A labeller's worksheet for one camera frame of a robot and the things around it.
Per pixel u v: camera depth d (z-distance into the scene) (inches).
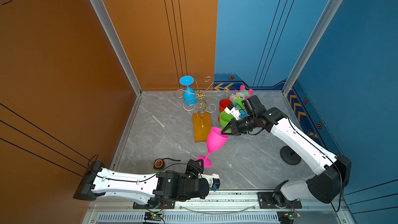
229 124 26.4
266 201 28.5
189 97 32.6
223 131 27.4
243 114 26.3
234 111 27.0
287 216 27.6
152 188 18.2
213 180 23.3
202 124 38.2
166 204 28.5
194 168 24.3
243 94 44.1
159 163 32.6
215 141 25.5
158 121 40.3
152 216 27.8
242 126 25.0
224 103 36.9
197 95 29.8
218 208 28.5
